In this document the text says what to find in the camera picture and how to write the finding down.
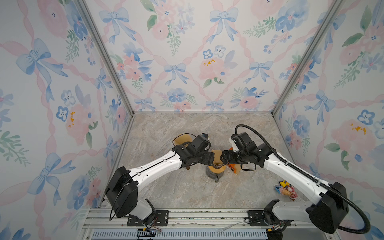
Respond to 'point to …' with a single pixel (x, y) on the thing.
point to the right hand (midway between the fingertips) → (226, 156)
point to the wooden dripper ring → (217, 170)
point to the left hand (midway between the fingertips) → (209, 155)
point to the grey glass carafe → (213, 175)
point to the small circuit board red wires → (147, 232)
